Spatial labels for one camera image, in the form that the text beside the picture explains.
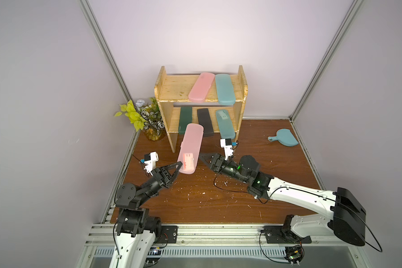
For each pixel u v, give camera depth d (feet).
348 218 1.31
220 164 1.93
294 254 2.28
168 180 1.81
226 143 2.11
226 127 2.89
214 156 1.96
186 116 3.11
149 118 2.87
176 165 1.93
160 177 1.75
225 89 2.33
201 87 2.40
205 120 2.98
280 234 2.37
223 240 2.38
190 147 2.10
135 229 1.60
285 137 3.60
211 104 2.33
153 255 2.33
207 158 1.98
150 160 1.93
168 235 2.39
